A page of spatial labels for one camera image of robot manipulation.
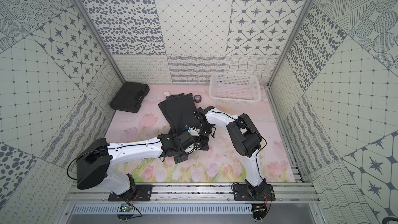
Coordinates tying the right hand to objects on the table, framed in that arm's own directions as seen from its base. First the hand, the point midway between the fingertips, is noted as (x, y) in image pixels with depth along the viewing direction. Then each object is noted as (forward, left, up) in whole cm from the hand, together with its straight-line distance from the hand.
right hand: (202, 146), depth 87 cm
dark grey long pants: (+23, +16, 0) cm, 28 cm away
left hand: (-2, +8, +3) cm, 9 cm away
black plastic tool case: (+35, +52, +4) cm, 63 cm away
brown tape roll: (+37, +4, 0) cm, 37 cm away
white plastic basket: (+48, -20, -2) cm, 52 cm away
